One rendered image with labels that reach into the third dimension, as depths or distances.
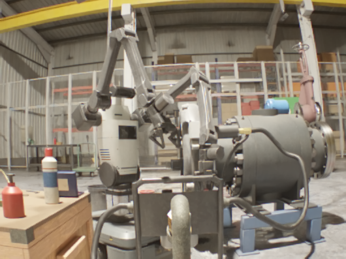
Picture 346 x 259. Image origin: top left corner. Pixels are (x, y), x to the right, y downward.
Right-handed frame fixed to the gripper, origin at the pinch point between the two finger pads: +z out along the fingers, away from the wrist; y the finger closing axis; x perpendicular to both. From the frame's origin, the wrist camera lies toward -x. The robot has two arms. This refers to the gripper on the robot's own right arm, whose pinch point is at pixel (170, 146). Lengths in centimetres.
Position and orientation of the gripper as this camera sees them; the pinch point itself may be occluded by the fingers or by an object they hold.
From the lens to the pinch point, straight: 132.8
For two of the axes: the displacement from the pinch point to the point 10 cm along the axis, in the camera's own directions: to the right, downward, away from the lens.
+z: 4.1, 8.2, -4.0
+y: 6.6, 0.4, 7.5
